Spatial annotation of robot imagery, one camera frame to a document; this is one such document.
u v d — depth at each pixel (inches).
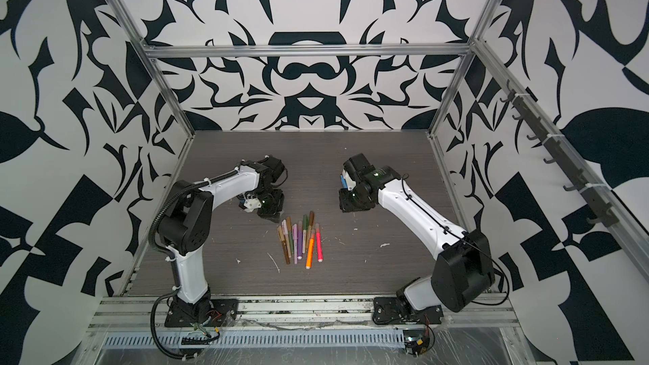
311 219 36.3
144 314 29.9
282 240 34.7
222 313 29.0
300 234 35.1
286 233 35.1
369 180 22.6
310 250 33.5
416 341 28.0
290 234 35.1
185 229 19.8
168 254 20.7
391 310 29.3
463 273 16.3
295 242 34.4
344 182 30.3
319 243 34.2
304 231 35.2
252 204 34.2
